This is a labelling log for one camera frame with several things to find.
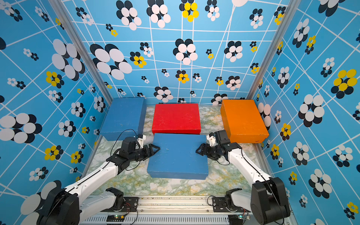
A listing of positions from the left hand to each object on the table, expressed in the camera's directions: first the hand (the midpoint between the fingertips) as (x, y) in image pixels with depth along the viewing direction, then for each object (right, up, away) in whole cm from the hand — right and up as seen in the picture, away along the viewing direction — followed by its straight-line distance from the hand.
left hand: (159, 149), depth 82 cm
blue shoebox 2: (-26, +18, +14) cm, 35 cm away
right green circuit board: (+45, -31, -13) cm, 56 cm away
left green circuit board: (-21, -34, -10) cm, 41 cm away
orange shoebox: (+56, +16, +13) cm, 60 cm away
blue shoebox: (+11, -5, -2) cm, 12 cm away
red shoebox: (+10, +18, +17) cm, 27 cm away
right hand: (+26, -2, +1) cm, 26 cm away
